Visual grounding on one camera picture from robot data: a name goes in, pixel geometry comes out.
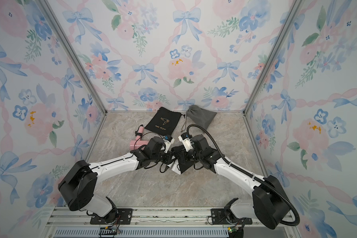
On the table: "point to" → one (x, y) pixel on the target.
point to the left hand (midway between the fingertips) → (177, 155)
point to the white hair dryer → (174, 168)
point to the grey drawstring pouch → (199, 116)
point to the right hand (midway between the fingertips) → (173, 146)
